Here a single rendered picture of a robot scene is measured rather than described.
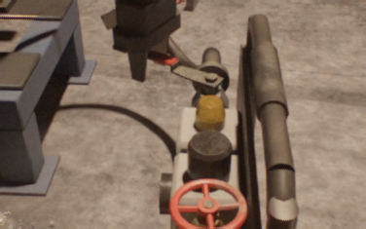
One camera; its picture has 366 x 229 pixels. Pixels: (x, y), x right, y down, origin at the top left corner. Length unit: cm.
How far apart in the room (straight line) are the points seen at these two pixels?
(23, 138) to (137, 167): 29
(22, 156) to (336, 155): 77
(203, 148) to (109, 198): 70
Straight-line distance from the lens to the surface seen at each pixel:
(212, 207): 49
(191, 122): 66
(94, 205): 121
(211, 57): 82
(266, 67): 56
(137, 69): 75
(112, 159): 132
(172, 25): 75
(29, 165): 124
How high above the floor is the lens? 85
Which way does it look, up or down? 36 degrees down
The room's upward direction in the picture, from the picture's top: straight up
